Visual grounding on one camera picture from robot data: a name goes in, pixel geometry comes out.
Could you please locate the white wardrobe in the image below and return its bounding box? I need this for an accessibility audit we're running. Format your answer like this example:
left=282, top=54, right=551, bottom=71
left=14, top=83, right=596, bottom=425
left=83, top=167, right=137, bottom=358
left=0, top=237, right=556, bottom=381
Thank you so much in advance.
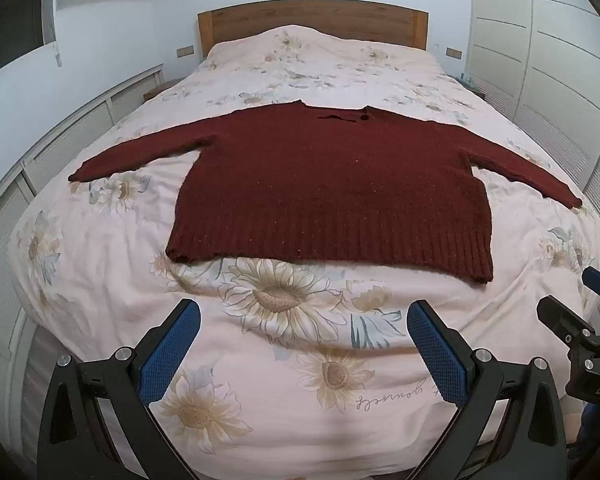
left=461, top=0, right=600, bottom=201

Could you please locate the floral pink duvet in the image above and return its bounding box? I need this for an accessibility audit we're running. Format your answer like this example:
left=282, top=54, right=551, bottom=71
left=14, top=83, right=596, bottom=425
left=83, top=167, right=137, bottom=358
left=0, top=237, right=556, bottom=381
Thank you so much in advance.
left=7, top=25, right=600, bottom=480

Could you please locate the low white louvred cabinet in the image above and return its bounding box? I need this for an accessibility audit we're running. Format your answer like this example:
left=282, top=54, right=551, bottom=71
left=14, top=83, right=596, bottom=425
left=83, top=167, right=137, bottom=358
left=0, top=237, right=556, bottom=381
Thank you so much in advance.
left=0, top=63, right=166, bottom=480

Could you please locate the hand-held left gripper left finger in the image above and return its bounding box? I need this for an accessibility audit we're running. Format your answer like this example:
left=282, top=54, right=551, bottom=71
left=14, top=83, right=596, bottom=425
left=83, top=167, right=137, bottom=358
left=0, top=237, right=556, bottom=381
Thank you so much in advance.
left=37, top=298, right=202, bottom=480

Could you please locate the wooden headboard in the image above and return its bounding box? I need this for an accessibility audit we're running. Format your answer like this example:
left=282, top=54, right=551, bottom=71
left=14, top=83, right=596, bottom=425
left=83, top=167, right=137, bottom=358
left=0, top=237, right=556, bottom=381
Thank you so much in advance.
left=197, top=4, right=429, bottom=60

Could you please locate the wooden nightstand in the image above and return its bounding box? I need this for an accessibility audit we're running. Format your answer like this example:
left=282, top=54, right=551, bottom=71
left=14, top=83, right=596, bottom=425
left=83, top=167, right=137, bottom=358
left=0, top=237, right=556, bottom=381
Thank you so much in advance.
left=142, top=79, right=182, bottom=102

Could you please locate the dark window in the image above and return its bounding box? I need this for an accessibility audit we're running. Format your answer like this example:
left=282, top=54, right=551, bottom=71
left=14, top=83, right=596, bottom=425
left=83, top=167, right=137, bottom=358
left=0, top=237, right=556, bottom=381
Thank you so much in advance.
left=0, top=0, right=62, bottom=83

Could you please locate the dark red knit sweater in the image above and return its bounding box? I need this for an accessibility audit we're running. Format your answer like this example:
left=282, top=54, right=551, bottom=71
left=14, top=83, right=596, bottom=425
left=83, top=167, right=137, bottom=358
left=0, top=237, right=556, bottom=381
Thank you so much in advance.
left=68, top=100, right=583, bottom=286

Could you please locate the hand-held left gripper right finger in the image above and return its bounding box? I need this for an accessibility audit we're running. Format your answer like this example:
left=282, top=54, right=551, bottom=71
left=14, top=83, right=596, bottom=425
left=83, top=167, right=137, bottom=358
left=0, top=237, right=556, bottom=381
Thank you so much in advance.
left=406, top=300, right=566, bottom=480

